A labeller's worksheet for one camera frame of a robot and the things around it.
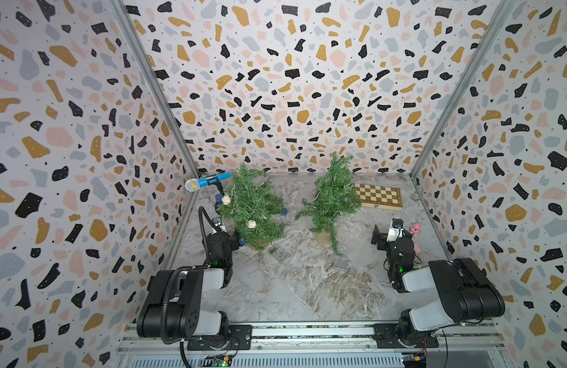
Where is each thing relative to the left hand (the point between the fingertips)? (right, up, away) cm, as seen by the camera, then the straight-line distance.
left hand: (226, 230), depth 91 cm
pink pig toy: (+79, -1, +8) cm, 80 cm away
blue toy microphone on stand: (-12, +18, -2) cm, 22 cm away
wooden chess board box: (+68, +13, +18) cm, 71 cm away
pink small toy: (+78, -8, +3) cm, 78 cm away
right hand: (+66, +1, 0) cm, 66 cm away
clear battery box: (+46, -12, +1) cm, 48 cm away
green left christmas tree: (+15, +9, -19) cm, 26 cm away
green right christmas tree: (+41, +15, -20) cm, 48 cm away
